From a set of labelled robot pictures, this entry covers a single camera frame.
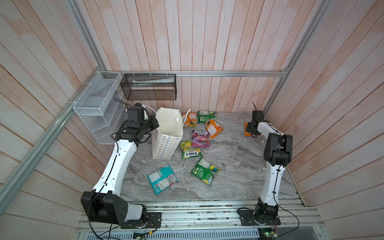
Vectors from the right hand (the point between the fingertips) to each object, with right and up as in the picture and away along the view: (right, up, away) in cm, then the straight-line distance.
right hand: (251, 128), depth 109 cm
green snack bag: (-35, +10, +9) cm, 37 cm away
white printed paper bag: (-58, -4, -34) cm, 67 cm away
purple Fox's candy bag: (-39, -7, -7) cm, 40 cm away
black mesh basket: (-75, +30, -2) cm, 81 cm away
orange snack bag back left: (-45, +7, +5) cm, 46 cm away
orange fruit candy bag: (-4, -5, -2) cm, 6 cm away
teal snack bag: (-62, -30, -24) cm, 73 cm away
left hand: (-63, +3, -31) cm, 70 cm away
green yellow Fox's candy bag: (-47, -16, -14) cm, 51 cm away
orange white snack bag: (-29, -1, -2) cm, 29 cm away
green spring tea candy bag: (-37, -26, -22) cm, 50 cm away
